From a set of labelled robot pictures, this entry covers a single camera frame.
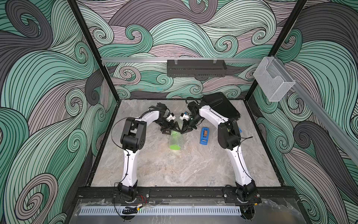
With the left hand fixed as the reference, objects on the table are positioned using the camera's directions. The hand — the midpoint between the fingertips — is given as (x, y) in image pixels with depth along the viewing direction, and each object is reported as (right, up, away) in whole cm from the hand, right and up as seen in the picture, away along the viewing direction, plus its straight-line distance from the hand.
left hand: (176, 131), depth 94 cm
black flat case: (+22, +19, -20) cm, 35 cm away
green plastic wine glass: (-1, -2, -3) cm, 4 cm away
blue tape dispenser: (+19, -3, 0) cm, 19 cm away
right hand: (+3, -2, -1) cm, 3 cm away
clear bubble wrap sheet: (0, -4, -6) cm, 7 cm away
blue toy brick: (+46, 0, +5) cm, 46 cm away
